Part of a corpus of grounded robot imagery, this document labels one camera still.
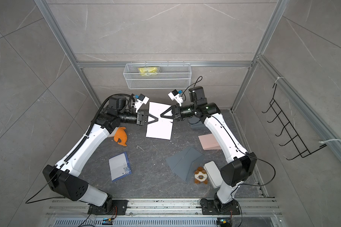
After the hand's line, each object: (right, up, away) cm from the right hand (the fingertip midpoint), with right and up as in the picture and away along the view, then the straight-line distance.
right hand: (163, 117), depth 66 cm
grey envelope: (+24, -6, +48) cm, 54 cm away
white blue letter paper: (-30, -31, +22) cm, 48 cm away
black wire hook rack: (+60, -13, -6) cm, 62 cm away
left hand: (-3, -1, 0) cm, 3 cm away
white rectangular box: (+28, -32, +14) cm, 45 cm away
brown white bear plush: (+20, -34, +15) cm, 43 cm away
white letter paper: (-1, -5, 0) cm, 6 cm away
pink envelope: (+31, -18, +37) cm, 51 cm away
